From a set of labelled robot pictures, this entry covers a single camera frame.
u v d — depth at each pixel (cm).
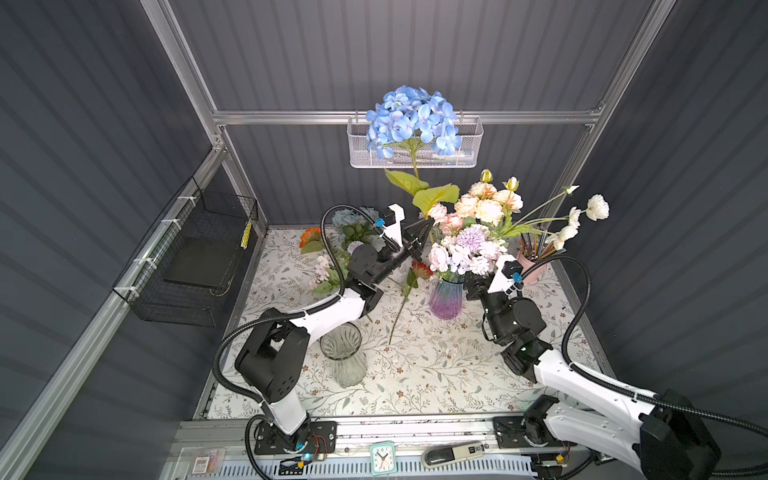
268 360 48
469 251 67
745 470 43
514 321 56
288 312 50
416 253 65
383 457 69
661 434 40
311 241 109
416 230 66
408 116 49
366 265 59
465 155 90
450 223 77
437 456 67
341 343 74
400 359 87
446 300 99
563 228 65
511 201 71
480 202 72
